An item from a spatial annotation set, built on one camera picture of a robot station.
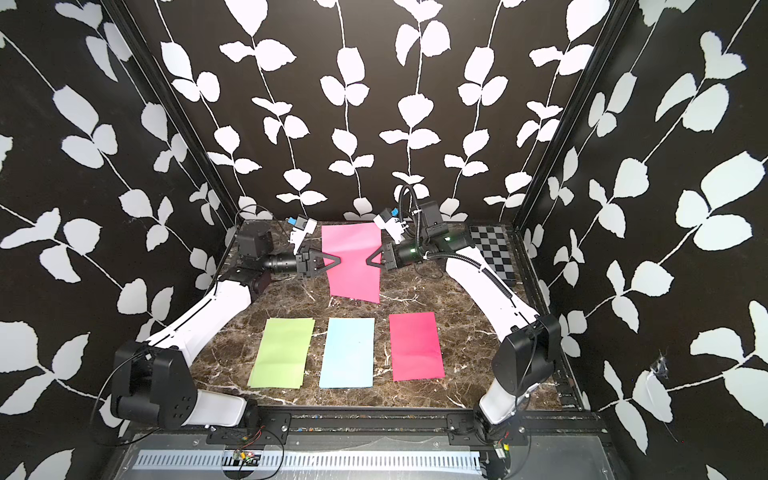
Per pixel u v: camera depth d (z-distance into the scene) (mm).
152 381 417
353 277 753
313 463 701
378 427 759
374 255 720
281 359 871
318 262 701
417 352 885
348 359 867
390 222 687
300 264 660
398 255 670
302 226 675
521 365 429
